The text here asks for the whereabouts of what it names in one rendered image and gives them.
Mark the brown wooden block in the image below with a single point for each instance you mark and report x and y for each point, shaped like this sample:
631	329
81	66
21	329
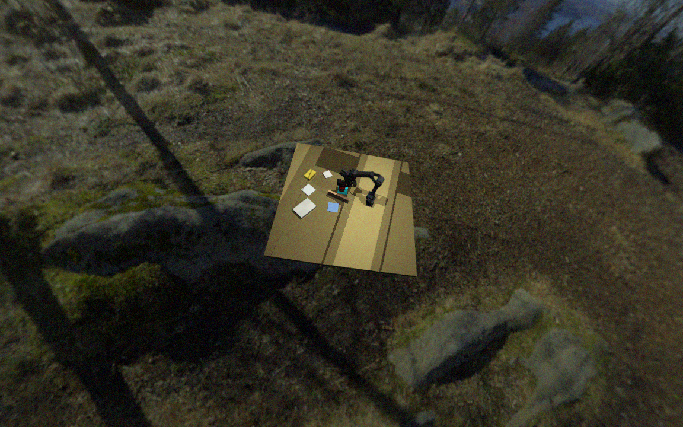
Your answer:
337	196

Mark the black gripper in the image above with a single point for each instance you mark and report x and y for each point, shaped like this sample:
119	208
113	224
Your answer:
348	183

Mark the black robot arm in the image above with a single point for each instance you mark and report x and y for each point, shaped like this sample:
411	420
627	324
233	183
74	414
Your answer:
353	173

